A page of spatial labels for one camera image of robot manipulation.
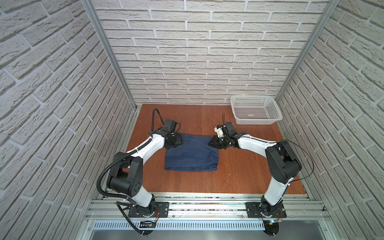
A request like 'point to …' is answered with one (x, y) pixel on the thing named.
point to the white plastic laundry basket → (255, 109)
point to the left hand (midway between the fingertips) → (179, 139)
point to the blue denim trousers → (195, 154)
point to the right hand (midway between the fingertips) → (209, 142)
